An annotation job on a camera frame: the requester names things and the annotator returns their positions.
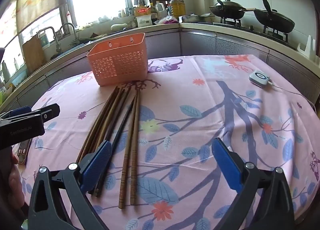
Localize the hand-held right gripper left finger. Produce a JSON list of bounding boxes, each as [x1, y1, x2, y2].
[[28, 140, 113, 230]]

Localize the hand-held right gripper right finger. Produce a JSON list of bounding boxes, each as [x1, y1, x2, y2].
[[211, 138, 295, 230]]

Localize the purple plastic bag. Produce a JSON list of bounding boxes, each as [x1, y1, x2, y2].
[[154, 17, 179, 24]]

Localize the metal tray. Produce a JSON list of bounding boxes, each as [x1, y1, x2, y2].
[[181, 13, 213, 23]]

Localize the white plastic rack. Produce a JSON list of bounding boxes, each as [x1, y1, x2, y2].
[[297, 35, 320, 62]]

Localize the yellow cooking oil bottle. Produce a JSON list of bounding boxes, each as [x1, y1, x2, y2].
[[171, 0, 186, 18]]

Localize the black wok with wooden handle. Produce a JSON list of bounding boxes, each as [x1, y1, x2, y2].
[[209, 5, 257, 20]]

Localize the white cable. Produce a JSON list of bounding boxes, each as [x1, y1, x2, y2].
[[269, 81, 317, 108]]

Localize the domed wok lid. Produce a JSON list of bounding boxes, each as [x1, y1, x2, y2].
[[217, 0, 242, 9]]

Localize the white teal appliance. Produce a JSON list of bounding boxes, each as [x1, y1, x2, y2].
[[37, 32, 49, 48]]

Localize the white packet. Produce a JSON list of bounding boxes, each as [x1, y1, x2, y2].
[[137, 17, 152, 27]]

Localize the gas stove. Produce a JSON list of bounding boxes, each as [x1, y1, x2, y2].
[[214, 17, 300, 48]]

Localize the pink floral tablecloth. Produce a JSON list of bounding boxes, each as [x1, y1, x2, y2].
[[19, 54, 320, 230]]

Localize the light ridged wooden chopstick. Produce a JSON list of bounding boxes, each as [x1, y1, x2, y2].
[[118, 95, 137, 209], [130, 90, 141, 206]]

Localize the orange plastic basket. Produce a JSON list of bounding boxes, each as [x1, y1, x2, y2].
[[87, 33, 148, 87]]

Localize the angular steel faucet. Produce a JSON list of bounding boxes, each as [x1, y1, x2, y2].
[[37, 27, 62, 53]]

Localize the white plastic jug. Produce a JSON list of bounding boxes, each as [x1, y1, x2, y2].
[[155, 1, 167, 19]]

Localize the curved steel faucet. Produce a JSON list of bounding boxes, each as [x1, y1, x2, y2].
[[59, 23, 80, 46]]

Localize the cluster of seasoning bottles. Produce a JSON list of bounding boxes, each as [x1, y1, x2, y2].
[[117, 0, 160, 18]]

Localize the bunch of brown chopsticks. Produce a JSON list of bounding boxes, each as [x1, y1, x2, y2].
[[75, 86, 132, 197]]

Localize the orange labelled packet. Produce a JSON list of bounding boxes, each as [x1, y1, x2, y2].
[[134, 7, 152, 17]]

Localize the grey kitchen cabinets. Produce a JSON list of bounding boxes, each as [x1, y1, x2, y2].
[[0, 20, 320, 121]]

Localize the wooden cutting board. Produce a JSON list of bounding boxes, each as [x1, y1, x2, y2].
[[22, 35, 47, 73]]

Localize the person's left hand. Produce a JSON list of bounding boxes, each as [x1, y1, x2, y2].
[[8, 152, 29, 218]]

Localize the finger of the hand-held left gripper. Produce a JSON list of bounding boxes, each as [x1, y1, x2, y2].
[[0, 108, 29, 121], [25, 103, 61, 124]]

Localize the smartphone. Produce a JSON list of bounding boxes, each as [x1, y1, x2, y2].
[[12, 138, 33, 166]]

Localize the small white round-button device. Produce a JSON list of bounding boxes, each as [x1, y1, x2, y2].
[[249, 70, 271, 87]]

